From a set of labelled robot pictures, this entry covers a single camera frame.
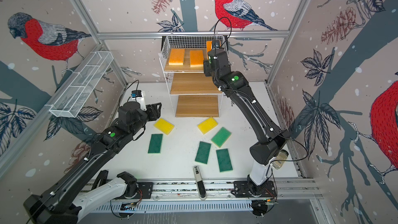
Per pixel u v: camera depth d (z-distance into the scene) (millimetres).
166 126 947
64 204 393
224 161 816
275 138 430
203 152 844
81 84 780
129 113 510
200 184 714
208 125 964
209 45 715
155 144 880
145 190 732
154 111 638
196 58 729
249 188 727
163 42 902
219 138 902
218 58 488
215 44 572
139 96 613
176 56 741
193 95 831
